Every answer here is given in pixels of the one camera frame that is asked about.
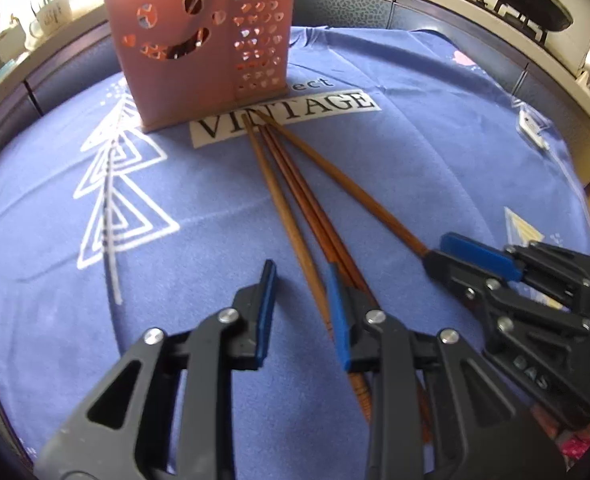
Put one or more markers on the blue printed tablecloth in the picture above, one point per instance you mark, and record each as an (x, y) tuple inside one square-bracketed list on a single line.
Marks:
[(200, 240)]

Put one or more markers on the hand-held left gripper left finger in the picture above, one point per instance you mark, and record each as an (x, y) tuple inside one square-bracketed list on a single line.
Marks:
[(266, 310)]

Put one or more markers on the dark brown wooden chopstick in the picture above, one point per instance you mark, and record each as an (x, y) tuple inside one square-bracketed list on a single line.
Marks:
[(311, 210), (323, 210)]

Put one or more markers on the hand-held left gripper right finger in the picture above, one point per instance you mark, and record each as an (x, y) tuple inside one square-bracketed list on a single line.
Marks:
[(337, 310)]

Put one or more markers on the small white device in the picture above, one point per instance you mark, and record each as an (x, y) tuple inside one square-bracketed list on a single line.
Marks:
[(531, 127)]

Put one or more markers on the pink perforated utensil holder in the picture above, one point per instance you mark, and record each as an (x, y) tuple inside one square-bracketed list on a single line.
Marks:
[(190, 91)]

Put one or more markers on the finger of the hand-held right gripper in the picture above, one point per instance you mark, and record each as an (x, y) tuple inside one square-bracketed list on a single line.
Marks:
[(455, 277), (480, 256)]

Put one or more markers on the white mug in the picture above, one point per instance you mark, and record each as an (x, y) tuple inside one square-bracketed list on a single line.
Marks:
[(50, 10)]

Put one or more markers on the pink patterned cloth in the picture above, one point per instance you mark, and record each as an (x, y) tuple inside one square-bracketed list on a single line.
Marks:
[(577, 447)]

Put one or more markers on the light brown wooden chopstick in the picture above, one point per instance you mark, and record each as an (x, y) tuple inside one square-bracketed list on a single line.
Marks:
[(285, 210)]

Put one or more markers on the gas stove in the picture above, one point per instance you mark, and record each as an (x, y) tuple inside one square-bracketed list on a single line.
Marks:
[(522, 27)]

